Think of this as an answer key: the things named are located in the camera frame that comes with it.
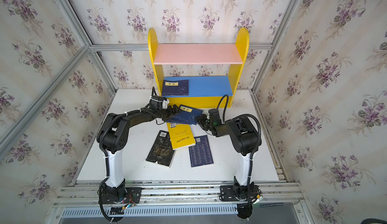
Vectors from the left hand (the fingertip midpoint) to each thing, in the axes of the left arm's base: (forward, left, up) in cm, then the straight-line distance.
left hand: (178, 111), depth 99 cm
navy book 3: (-5, 0, -3) cm, 6 cm away
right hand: (-5, -11, -3) cm, 12 cm away
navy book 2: (0, -7, -3) cm, 7 cm away
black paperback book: (-26, +8, -5) cm, 27 cm away
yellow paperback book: (-16, -3, -3) cm, 16 cm away
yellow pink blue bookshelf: (+33, -25, +10) cm, 43 cm away
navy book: (+14, +5, +9) cm, 17 cm away
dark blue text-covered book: (-27, -15, -5) cm, 31 cm away
